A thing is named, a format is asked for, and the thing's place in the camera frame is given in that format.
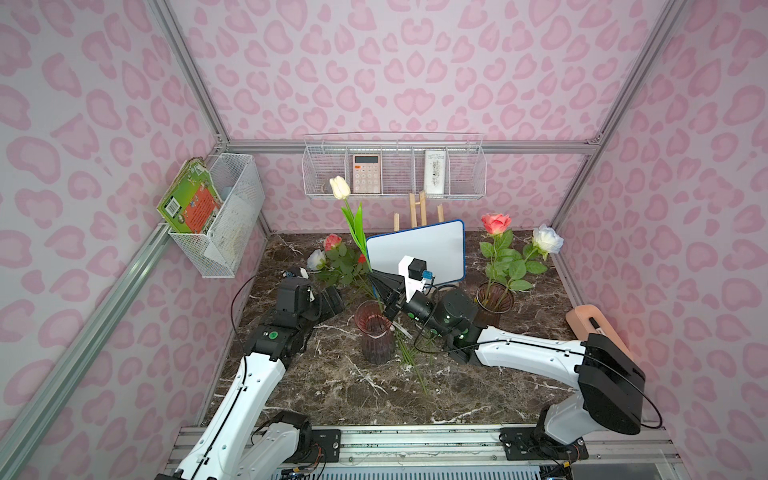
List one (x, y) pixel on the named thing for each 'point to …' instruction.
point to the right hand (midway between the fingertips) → (368, 278)
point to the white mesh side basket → (218, 251)
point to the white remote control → (434, 172)
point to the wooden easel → (422, 204)
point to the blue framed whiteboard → (438, 250)
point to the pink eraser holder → (578, 319)
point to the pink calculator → (366, 173)
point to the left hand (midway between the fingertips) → (329, 293)
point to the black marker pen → (596, 325)
